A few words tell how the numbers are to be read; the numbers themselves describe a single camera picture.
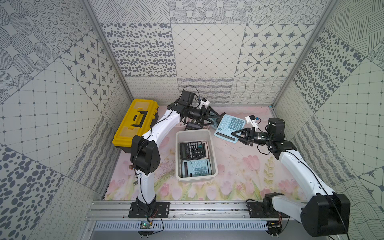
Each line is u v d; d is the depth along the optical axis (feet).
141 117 2.99
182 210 2.50
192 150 2.97
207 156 2.94
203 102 2.57
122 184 2.70
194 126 3.38
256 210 2.41
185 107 2.25
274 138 2.01
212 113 2.43
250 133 2.17
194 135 2.89
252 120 2.34
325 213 1.27
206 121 2.61
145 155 1.62
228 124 2.44
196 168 2.75
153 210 2.14
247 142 2.23
